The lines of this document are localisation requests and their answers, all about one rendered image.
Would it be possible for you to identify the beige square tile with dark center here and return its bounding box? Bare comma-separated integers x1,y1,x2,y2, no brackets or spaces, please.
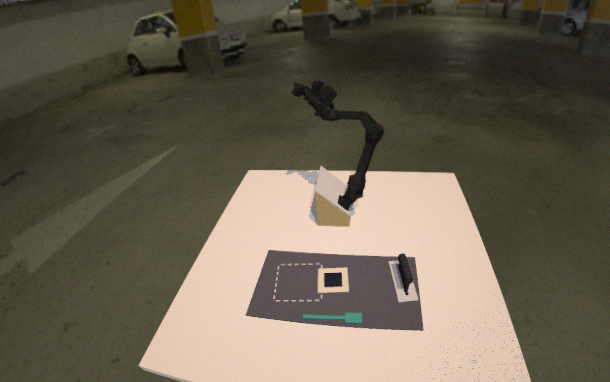
318,268,349,293

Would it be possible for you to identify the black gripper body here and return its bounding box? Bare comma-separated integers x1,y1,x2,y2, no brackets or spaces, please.
291,83,321,105

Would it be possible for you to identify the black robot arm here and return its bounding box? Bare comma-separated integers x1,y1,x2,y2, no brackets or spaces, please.
310,81,384,211

